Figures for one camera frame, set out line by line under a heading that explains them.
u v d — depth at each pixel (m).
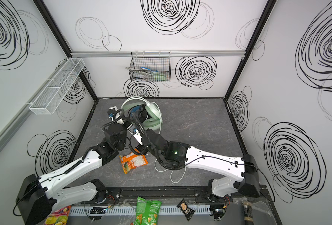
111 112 0.61
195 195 0.74
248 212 0.67
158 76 0.87
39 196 0.38
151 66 0.89
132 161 0.82
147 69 0.91
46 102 0.72
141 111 1.06
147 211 0.66
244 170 0.40
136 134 0.52
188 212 0.68
